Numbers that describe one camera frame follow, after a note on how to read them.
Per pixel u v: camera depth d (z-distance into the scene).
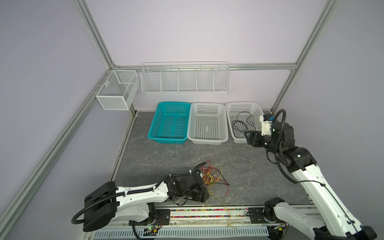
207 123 1.12
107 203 0.41
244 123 1.12
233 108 1.16
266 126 0.61
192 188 0.62
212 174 0.86
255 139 0.61
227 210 0.77
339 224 0.37
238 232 0.71
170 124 1.12
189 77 0.97
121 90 1.05
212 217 0.75
